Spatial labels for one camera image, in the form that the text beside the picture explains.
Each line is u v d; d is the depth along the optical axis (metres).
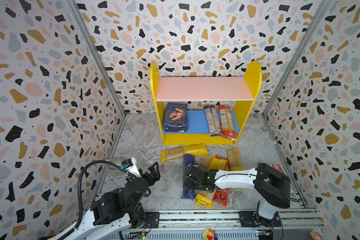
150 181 0.60
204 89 0.78
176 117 0.92
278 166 0.92
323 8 0.72
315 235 0.69
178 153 0.96
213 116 0.97
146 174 0.59
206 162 0.92
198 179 0.65
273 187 0.45
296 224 0.76
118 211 0.47
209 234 0.69
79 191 0.45
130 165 0.57
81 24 0.74
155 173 0.61
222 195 0.78
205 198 0.77
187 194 0.78
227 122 0.95
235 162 0.92
